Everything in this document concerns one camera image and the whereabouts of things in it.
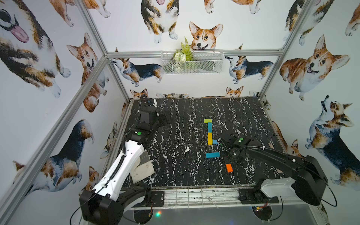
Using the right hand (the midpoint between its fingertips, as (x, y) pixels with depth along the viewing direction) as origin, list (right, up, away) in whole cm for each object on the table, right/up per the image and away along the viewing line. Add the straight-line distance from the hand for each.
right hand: (227, 159), depth 80 cm
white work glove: (-49, -7, +4) cm, 50 cm away
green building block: (-9, +20, +26) cm, 34 cm away
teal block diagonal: (-7, -1, +10) cm, 12 cm away
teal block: (-6, +16, +22) cm, 28 cm away
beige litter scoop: (+32, +5, +12) cm, 35 cm away
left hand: (-35, +28, -4) cm, 45 cm away
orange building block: (+2, -6, +3) cm, 7 cm away
